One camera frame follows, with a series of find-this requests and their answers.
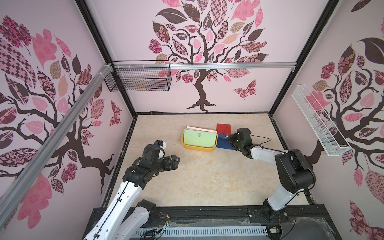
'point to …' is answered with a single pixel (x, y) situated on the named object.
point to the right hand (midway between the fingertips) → (226, 137)
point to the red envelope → (223, 129)
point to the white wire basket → (332, 143)
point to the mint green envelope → (199, 138)
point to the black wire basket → (139, 76)
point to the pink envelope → (202, 129)
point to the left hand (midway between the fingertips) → (171, 164)
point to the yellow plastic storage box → (198, 148)
